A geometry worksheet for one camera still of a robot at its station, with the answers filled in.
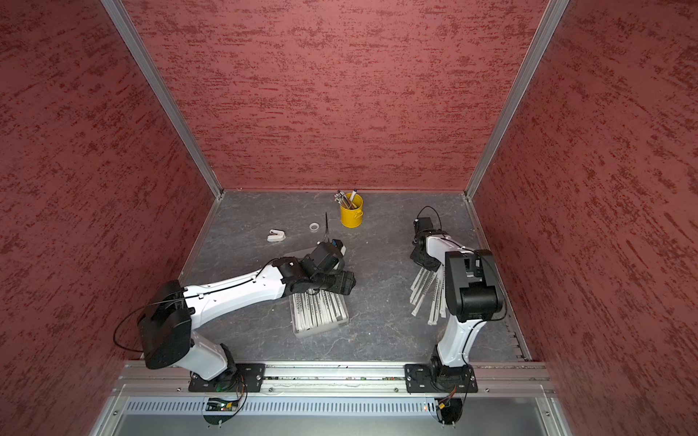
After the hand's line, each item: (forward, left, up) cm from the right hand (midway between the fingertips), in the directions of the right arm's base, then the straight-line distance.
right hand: (424, 264), depth 98 cm
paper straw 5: (-15, +39, +1) cm, 42 cm away
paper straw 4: (-17, +40, +2) cm, 44 cm away
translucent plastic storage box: (-22, +36, +1) cm, 42 cm away
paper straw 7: (-16, +35, +2) cm, 39 cm away
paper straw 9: (-16, +32, +1) cm, 35 cm away
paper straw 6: (-16, +37, +2) cm, 40 cm away
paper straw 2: (-18, +43, +2) cm, 47 cm away
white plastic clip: (+12, +57, +4) cm, 58 cm away
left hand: (-13, +30, +11) cm, 34 cm away
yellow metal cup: (+17, +27, +7) cm, 33 cm away
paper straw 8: (-15, +34, +1) cm, 37 cm away
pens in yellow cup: (+18, +28, +15) cm, 37 cm away
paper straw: (-17, +45, +3) cm, 48 cm away
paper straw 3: (-17, +42, +2) cm, 45 cm away
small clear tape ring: (+16, +43, +2) cm, 46 cm away
